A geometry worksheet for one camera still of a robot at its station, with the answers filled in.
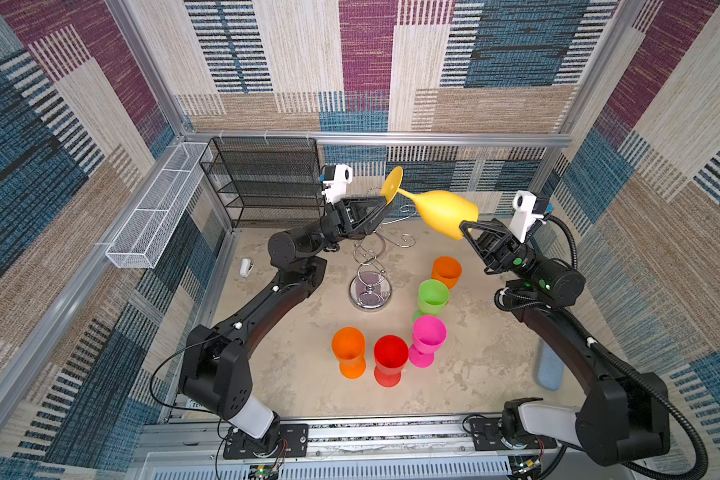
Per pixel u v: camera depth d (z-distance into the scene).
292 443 0.73
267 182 1.10
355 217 0.53
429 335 0.79
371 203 0.53
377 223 0.56
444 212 0.54
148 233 0.93
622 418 0.40
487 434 0.73
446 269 0.88
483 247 0.55
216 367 0.43
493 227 0.53
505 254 0.52
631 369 0.43
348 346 0.76
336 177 0.56
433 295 0.87
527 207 0.51
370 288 0.99
